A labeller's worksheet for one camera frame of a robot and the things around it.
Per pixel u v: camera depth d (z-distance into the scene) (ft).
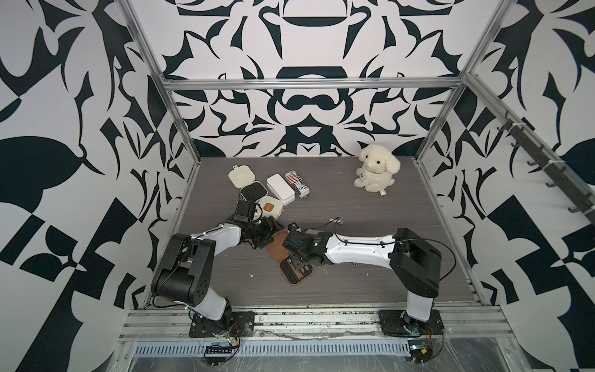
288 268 2.78
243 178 3.58
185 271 1.48
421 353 2.32
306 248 2.15
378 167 3.13
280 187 3.42
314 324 2.49
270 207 3.25
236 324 2.39
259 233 2.61
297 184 3.45
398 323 2.42
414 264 1.53
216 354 2.39
